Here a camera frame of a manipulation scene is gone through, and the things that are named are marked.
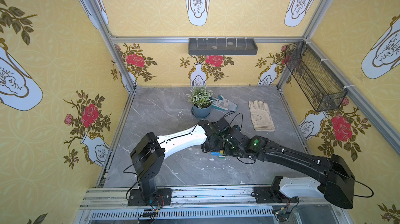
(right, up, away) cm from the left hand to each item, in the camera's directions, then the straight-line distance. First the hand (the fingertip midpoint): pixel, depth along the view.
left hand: (219, 150), depth 82 cm
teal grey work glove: (+5, +24, +28) cm, 37 cm away
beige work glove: (+30, +15, +21) cm, 40 cm away
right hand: (+2, -1, -1) cm, 3 cm away
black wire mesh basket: (+56, +32, +1) cm, 64 cm away
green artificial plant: (-10, +28, +8) cm, 31 cm away
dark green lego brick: (+2, -4, +2) cm, 5 cm away
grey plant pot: (-10, +18, +15) cm, 25 cm away
